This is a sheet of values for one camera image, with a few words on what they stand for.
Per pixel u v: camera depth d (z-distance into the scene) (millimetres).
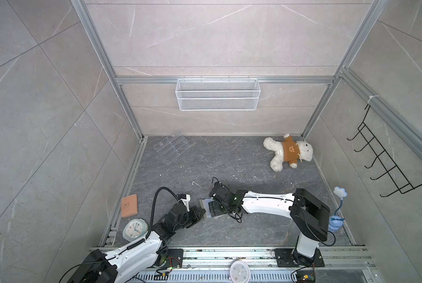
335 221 748
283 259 739
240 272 686
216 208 761
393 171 640
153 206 659
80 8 678
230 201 649
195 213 731
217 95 1009
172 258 728
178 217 658
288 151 1009
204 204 851
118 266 440
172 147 1072
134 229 795
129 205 875
